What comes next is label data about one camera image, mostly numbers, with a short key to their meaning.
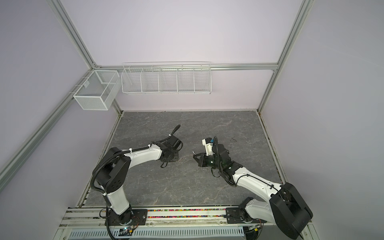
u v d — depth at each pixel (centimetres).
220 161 63
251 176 53
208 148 74
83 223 74
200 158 76
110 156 51
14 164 52
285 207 41
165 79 100
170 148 74
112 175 47
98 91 100
